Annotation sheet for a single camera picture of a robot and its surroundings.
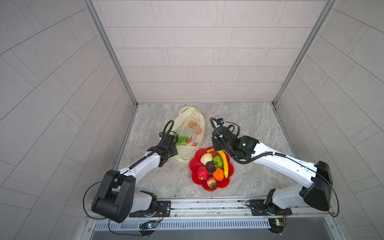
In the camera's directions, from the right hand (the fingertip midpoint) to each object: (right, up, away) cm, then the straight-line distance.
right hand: (212, 139), depth 77 cm
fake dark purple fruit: (-1, -14, 0) cm, 14 cm away
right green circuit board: (+29, -37, -8) cm, 48 cm away
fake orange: (+3, -18, 0) cm, 19 cm away
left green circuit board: (-29, -36, -12) cm, 48 cm away
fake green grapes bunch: (-18, -3, +17) cm, 24 cm away
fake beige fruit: (-3, -11, +6) cm, 13 cm away
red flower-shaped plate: (-8, -14, +7) cm, 18 cm away
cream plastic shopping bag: (-14, +6, +28) cm, 32 cm away
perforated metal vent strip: (+1, -37, -9) cm, 38 cm away
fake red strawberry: (-1, -21, -3) cm, 21 cm away
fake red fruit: (-5, -17, 0) cm, 18 cm away
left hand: (-21, -7, +13) cm, 26 cm away
